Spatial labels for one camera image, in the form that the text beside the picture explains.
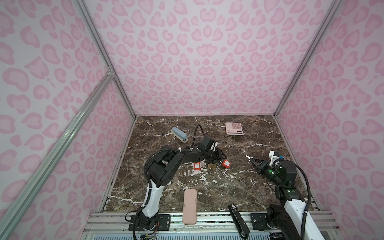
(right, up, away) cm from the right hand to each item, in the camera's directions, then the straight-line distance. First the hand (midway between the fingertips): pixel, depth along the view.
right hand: (250, 159), depth 77 cm
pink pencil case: (-31, -25, -1) cm, 40 cm away
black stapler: (-8, -28, -8) cm, 30 cm away
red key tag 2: (-9, -6, +15) cm, 18 cm away
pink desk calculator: (0, +15, +33) cm, 36 cm away
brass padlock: (-18, -8, +15) cm, 25 cm away
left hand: (-9, -2, +13) cm, 16 cm away
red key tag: (-28, -7, +13) cm, 31 cm away
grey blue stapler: (-38, +11, +25) cm, 47 cm away
